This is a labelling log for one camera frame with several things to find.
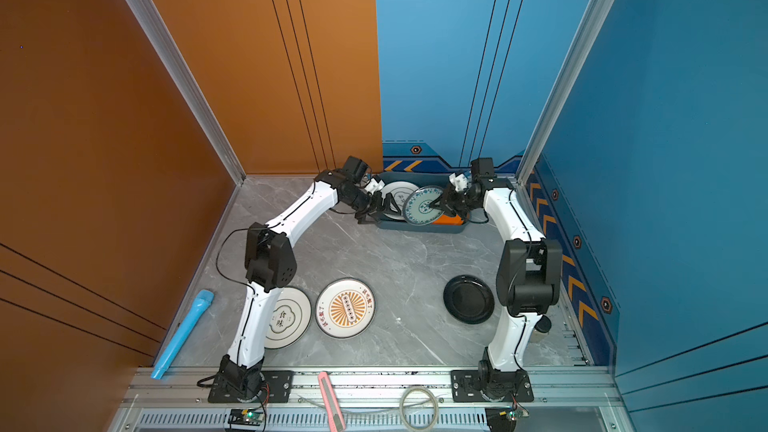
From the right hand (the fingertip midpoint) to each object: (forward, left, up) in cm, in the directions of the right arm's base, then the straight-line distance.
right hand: (430, 204), depth 89 cm
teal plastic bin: (+25, +1, -14) cm, 29 cm away
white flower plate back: (+17, +9, -13) cm, 24 cm away
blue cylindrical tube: (-24, +66, -13) cm, 71 cm away
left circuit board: (-51, +47, -18) cm, 71 cm away
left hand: (0, +11, -3) cm, 12 cm away
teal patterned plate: (+1, +4, -2) cm, 5 cm away
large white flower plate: (-28, +41, -17) cm, 52 cm away
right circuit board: (-51, -15, -20) cm, 57 cm away
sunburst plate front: (-24, +25, -17) cm, 39 cm away
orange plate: (-7, -4, +2) cm, 8 cm away
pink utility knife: (-50, +25, -17) cm, 59 cm away
